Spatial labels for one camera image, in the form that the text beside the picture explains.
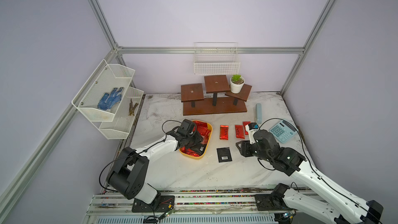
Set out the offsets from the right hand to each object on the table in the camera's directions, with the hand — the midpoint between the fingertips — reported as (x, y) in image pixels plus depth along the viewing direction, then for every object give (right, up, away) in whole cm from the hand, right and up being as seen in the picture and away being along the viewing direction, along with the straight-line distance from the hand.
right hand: (240, 146), depth 76 cm
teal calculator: (+33, +4, +22) cm, 40 cm away
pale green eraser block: (+20, +16, +29) cm, 38 cm away
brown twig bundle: (-63, +19, +19) cm, 69 cm away
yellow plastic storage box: (-17, +6, +20) cm, 27 cm away
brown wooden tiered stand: (-8, +26, +33) cm, 43 cm away
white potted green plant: (+2, +35, +19) cm, 40 cm away
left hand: (-20, 0, +13) cm, 24 cm away
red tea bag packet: (-5, +3, +23) cm, 24 cm away
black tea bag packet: (-21, -4, +13) cm, 25 cm away
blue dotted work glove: (-67, +22, +1) cm, 70 cm away
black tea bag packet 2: (-6, -9, +15) cm, 18 cm away
